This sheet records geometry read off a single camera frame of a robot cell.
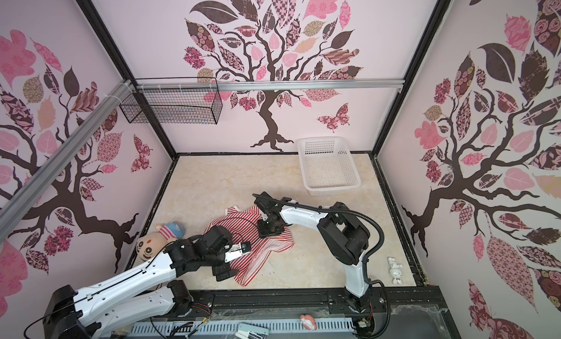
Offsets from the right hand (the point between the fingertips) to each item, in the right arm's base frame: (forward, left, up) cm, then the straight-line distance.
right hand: (261, 233), depth 88 cm
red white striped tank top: (+7, +9, -6) cm, 13 cm away
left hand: (-12, +10, +4) cm, 16 cm away
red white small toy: (-31, -17, +4) cm, 36 cm away
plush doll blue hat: (-7, +40, +7) cm, 41 cm away
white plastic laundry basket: (+38, -33, -1) cm, 50 cm away
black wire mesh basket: (+49, +38, +33) cm, 70 cm away
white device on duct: (-33, +2, +1) cm, 33 cm away
